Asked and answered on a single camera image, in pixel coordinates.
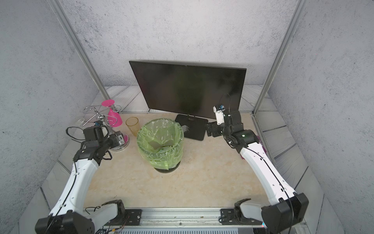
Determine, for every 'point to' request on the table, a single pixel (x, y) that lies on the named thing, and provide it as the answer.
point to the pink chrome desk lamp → (110, 114)
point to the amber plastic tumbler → (132, 122)
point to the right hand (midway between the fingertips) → (213, 123)
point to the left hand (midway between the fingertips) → (116, 135)
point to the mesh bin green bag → (161, 140)
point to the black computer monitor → (193, 89)
